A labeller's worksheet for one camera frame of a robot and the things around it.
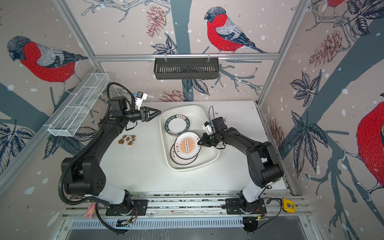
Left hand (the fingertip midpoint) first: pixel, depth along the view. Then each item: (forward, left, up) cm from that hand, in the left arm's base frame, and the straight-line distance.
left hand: (157, 112), depth 76 cm
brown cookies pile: (+1, +25, -28) cm, 37 cm away
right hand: (-7, -21, -22) cm, 31 cm away
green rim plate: (+12, -6, -27) cm, 30 cm away
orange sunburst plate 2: (-14, -10, -28) cm, 33 cm away
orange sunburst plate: (-6, -14, -24) cm, 28 cm away
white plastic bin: (+20, -21, -28) cm, 40 cm away
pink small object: (-40, +32, -28) cm, 58 cm away
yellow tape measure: (-39, -66, -28) cm, 81 cm away
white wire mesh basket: (+2, +43, 0) cm, 43 cm away
